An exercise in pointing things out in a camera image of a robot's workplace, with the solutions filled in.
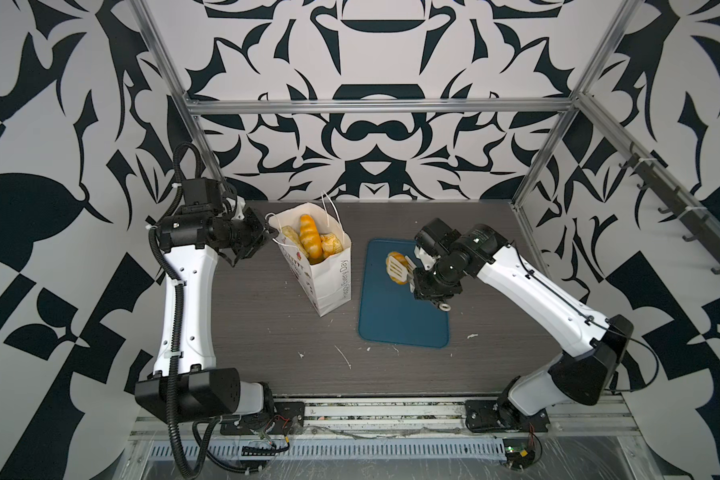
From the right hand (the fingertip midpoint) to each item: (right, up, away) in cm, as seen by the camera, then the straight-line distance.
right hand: (418, 294), depth 73 cm
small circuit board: (+23, -37, -2) cm, 44 cm away
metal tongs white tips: (-3, +5, +6) cm, 9 cm away
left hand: (-33, +16, -3) cm, 37 cm away
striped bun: (-4, +9, +13) cm, 16 cm away
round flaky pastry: (-22, +12, +10) cm, 27 cm away
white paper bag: (-22, +1, +5) cm, 23 cm away
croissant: (-28, +13, +11) cm, 32 cm away
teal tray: (-5, -8, +16) cm, 19 cm away
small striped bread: (-32, +13, +13) cm, 37 cm away
